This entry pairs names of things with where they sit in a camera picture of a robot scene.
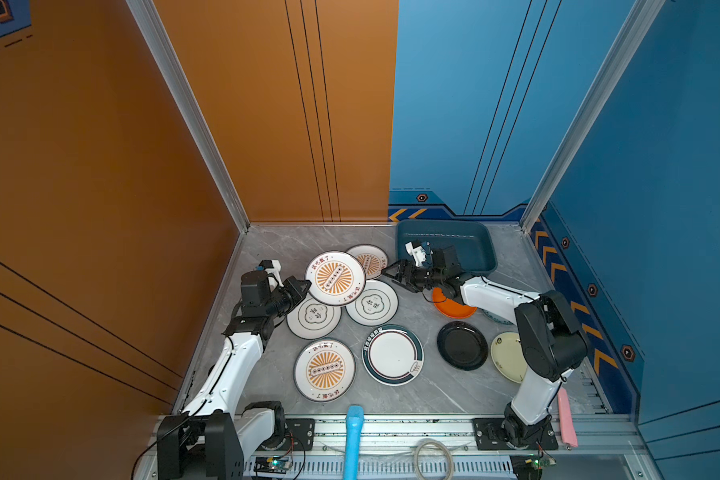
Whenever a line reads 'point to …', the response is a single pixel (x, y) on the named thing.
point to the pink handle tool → (566, 416)
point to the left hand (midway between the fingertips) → (312, 279)
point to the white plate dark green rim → (393, 355)
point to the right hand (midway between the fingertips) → (385, 277)
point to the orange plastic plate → (450, 308)
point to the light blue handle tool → (354, 427)
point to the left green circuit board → (273, 465)
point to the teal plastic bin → (471, 240)
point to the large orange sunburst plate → (324, 370)
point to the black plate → (462, 346)
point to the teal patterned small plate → (496, 317)
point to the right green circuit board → (529, 466)
